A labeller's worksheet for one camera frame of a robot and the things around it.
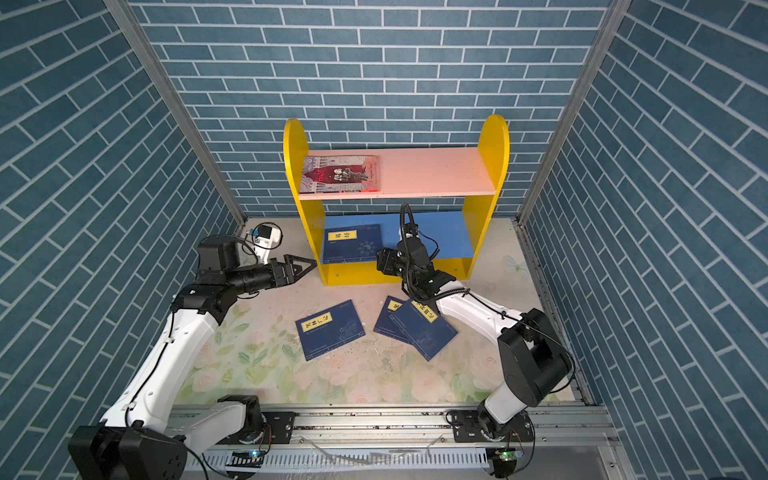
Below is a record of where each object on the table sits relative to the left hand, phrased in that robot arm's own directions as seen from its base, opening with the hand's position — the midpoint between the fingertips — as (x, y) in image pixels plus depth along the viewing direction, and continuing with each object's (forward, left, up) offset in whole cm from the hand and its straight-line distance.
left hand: (308, 267), depth 72 cm
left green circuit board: (-35, +16, -31) cm, 50 cm away
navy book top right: (-4, -30, -26) cm, 40 cm away
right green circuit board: (-36, -49, -28) cm, 66 cm away
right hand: (+12, -18, -7) cm, 22 cm away
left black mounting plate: (-29, +8, -27) cm, 41 cm away
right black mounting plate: (-31, -39, -27) cm, 57 cm away
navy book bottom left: (-3, -1, -28) cm, 28 cm away
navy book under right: (-2, -18, -27) cm, 33 cm away
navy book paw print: (+19, -6, -14) cm, 24 cm away
